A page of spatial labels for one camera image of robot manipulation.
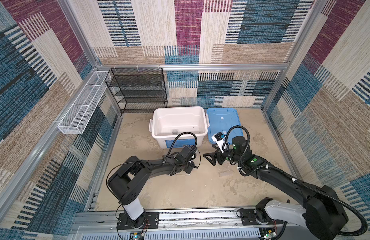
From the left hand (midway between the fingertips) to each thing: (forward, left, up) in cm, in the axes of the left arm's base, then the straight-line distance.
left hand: (190, 161), depth 92 cm
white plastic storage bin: (+29, +15, +3) cm, 32 cm away
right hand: (-2, -10, +14) cm, 17 cm away
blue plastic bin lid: (+32, -23, +1) cm, 40 cm away
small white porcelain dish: (+21, +10, +1) cm, 24 cm away
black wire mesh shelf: (+48, +35, +16) cm, 62 cm away
